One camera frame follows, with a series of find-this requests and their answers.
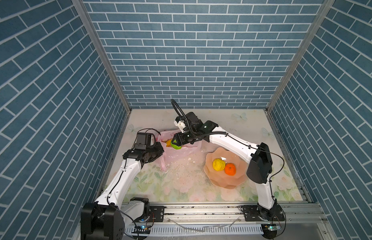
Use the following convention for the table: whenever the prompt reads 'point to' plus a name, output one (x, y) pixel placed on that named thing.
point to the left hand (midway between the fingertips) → (165, 148)
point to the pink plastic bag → (171, 155)
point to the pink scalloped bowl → (218, 177)
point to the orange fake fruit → (230, 169)
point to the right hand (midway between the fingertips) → (174, 139)
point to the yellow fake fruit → (218, 164)
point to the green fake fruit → (175, 146)
